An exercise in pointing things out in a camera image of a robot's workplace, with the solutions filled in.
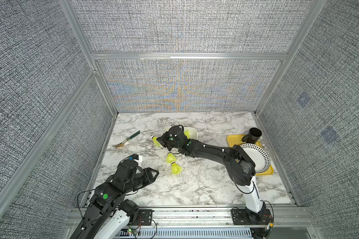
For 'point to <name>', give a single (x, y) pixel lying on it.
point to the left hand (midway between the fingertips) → (159, 173)
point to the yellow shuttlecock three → (154, 139)
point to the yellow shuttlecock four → (170, 158)
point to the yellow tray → (237, 140)
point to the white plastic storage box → (194, 130)
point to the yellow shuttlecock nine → (176, 169)
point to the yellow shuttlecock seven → (187, 133)
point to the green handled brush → (120, 144)
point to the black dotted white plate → (260, 158)
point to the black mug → (253, 136)
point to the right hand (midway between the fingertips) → (153, 134)
